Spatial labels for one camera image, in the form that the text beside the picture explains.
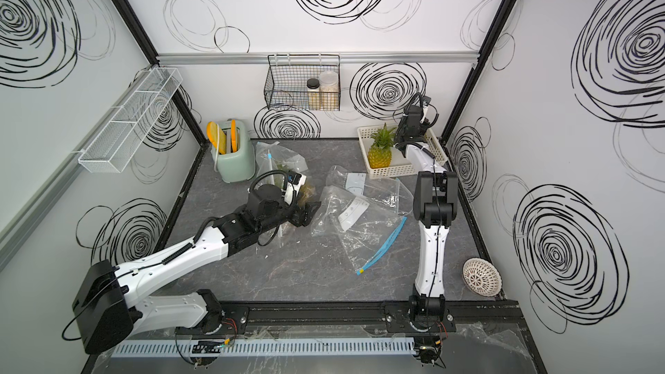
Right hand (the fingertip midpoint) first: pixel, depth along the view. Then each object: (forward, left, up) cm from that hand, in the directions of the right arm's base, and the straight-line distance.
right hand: (423, 112), depth 99 cm
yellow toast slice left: (-13, +78, 0) cm, 79 cm away
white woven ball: (-54, -14, -22) cm, 60 cm away
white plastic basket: (-14, +8, -16) cm, 23 cm away
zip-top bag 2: (-24, +12, -20) cm, 33 cm away
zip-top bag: (-42, +23, -13) cm, 50 cm away
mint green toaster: (-19, +71, -11) cm, 75 cm away
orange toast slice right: (-12, +72, -2) cm, 73 cm away
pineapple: (-12, +16, -11) cm, 23 cm away
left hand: (-39, +40, -2) cm, 56 cm away
